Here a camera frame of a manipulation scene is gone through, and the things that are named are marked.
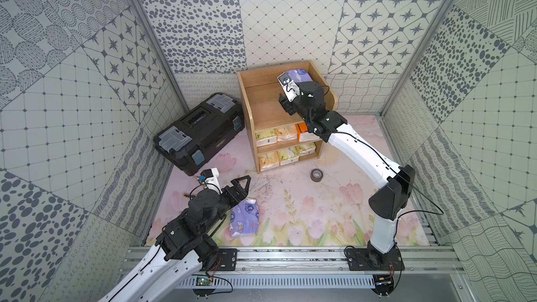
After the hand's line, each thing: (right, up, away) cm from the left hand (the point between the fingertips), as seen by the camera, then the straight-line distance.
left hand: (244, 179), depth 69 cm
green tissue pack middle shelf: (+7, +14, +15) cm, 21 cm away
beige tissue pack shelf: (+15, +15, +17) cm, 28 cm away
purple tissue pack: (-2, -18, +11) cm, 22 cm away
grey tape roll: (+29, -4, +27) cm, 40 cm away
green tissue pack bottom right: (+25, +8, +30) cm, 39 cm away
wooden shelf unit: (+4, +33, +19) cm, 38 cm away
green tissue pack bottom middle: (+16, +5, +27) cm, 32 cm away
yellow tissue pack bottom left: (+7, +3, +25) cm, 26 cm away
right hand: (+17, +32, +9) cm, 37 cm away
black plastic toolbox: (-26, +11, +18) cm, 33 cm away
